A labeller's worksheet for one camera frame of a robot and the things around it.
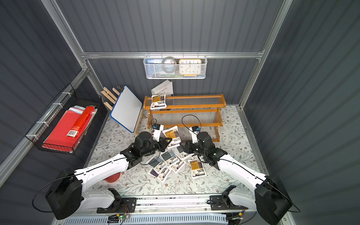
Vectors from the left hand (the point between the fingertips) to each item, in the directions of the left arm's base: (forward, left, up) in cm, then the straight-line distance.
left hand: (172, 140), depth 77 cm
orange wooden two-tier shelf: (+41, -11, -20) cm, 47 cm away
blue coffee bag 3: (-2, +3, -17) cm, 17 cm away
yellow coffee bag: (+19, +8, +12) cm, 24 cm away
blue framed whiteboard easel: (+31, +36, -8) cm, 48 cm away
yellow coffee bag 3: (-10, -15, -17) cm, 25 cm away
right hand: (-1, -6, -3) cm, 7 cm away
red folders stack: (-4, +56, +8) cm, 57 cm away
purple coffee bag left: (-13, +7, -18) cm, 23 cm away
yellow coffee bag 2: (+4, 0, +1) cm, 5 cm away
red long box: (+6, +48, +11) cm, 49 cm away
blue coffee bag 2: (-6, +11, -17) cm, 21 cm away
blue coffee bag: (-6, -8, +4) cm, 11 cm away
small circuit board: (-34, +30, -22) cm, 50 cm away
